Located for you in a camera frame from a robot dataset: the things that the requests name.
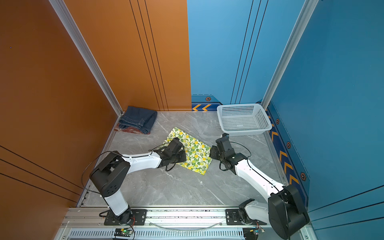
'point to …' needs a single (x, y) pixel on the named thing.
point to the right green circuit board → (250, 233)
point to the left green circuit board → (123, 232)
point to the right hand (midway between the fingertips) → (212, 151)
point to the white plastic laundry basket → (243, 119)
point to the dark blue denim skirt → (141, 119)
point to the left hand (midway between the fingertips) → (187, 154)
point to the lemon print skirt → (197, 152)
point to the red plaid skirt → (130, 129)
